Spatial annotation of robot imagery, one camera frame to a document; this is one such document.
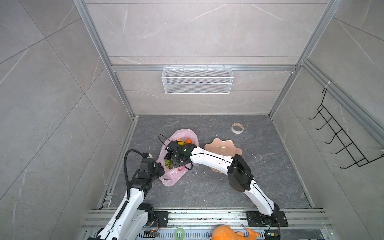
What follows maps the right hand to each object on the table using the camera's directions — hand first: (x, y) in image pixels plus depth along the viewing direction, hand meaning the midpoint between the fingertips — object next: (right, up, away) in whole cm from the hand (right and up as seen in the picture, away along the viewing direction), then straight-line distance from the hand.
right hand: (177, 161), depth 90 cm
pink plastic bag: (-4, -7, -7) cm, 11 cm away
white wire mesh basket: (+13, +53, +11) cm, 56 cm away
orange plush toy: (+24, -25, -26) cm, 44 cm away
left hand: (-9, 0, -5) cm, 10 cm away
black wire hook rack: (+79, +17, -22) cm, 84 cm away
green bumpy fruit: (-5, -1, -2) cm, 6 cm away
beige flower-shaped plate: (+32, +7, +9) cm, 34 cm away
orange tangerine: (+7, +12, +10) cm, 16 cm away
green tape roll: (+4, -30, -19) cm, 36 cm away
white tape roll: (+44, +20, +23) cm, 54 cm away
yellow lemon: (+2, +13, -8) cm, 15 cm away
